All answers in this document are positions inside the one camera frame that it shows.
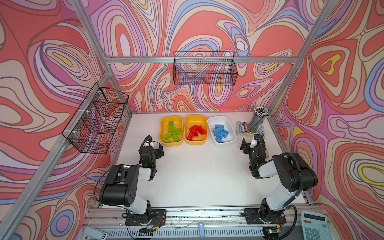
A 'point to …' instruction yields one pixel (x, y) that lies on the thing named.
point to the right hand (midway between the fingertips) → (250, 142)
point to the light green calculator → (315, 226)
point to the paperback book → (242, 129)
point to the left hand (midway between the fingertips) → (154, 144)
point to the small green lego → (177, 131)
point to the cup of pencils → (260, 113)
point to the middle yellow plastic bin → (190, 121)
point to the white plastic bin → (225, 120)
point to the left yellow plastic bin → (178, 123)
